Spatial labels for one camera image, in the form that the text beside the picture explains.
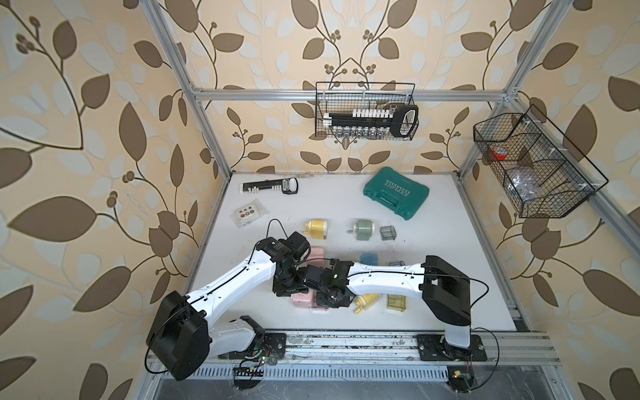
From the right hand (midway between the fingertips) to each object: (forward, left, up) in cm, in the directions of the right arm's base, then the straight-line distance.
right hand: (324, 302), depth 82 cm
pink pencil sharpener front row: (-1, +6, +6) cm, 8 cm away
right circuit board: (-21, -39, -3) cm, 45 cm away
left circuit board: (-19, +23, -4) cm, 30 cm away
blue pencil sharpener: (+12, -16, +6) cm, 21 cm away
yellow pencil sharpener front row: (-2, -13, +5) cm, 14 cm away
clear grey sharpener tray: (+27, -26, -1) cm, 37 cm away
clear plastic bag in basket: (+20, -59, +32) cm, 70 cm away
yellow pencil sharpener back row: (+26, +2, +6) cm, 26 cm away
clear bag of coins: (+36, +30, +3) cm, 47 cm away
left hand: (+2, +7, +7) cm, 10 cm away
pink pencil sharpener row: (+15, +2, +6) cm, 16 cm away
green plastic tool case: (+45, -33, +3) cm, 56 cm away
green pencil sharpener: (+25, -16, +6) cm, 30 cm away
